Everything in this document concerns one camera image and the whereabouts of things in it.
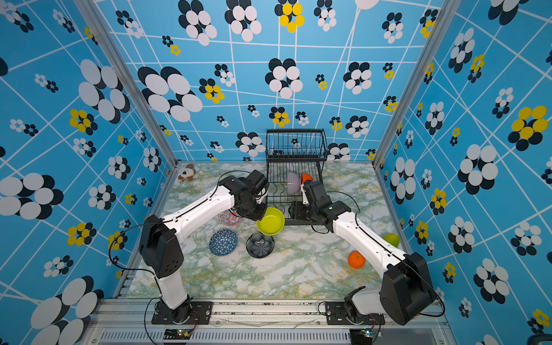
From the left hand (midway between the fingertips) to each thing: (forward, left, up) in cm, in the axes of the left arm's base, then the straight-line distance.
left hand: (264, 215), depth 84 cm
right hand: (+1, -13, +2) cm, 13 cm away
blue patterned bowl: (-6, +17, -12) cm, 22 cm away
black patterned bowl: (-7, +2, -12) cm, 14 cm away
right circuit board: (-38, -33, -14) cm, 52 cm away
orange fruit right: (-14, -35, -8) cm, 39 cm away
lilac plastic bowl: (+18, -12, -2) cm, 22 cm away
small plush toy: (+31, +43, -10) cm, 54 cm away
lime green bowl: (-2, -3, -3) cm, 5 cm away
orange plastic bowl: (+24, -19, -4) cm, 31 cm away
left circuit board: (-37, +29, -16) cm, 49 cm away
